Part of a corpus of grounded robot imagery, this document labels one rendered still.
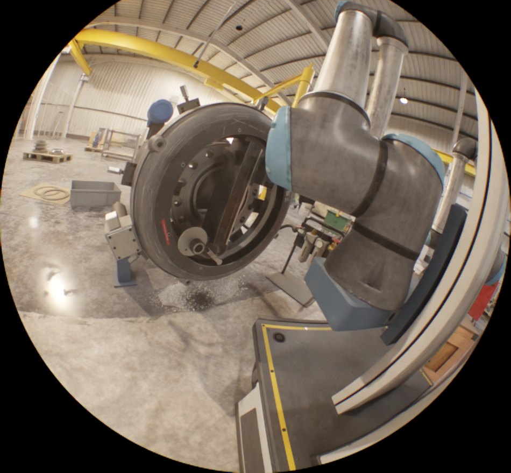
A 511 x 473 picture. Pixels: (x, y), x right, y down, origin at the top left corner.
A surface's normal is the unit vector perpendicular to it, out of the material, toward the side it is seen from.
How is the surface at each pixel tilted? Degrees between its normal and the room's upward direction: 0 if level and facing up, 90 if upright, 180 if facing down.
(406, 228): 90
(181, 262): 90
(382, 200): 117
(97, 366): 0
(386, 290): 70
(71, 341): 0
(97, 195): 90
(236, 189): 90
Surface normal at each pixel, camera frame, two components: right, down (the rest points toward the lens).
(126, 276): 0.67, 0.40
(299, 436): 0.32, -0.92
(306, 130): -0.22, -0.11
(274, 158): -0.49, 0.54
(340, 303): -0.94, -0.29
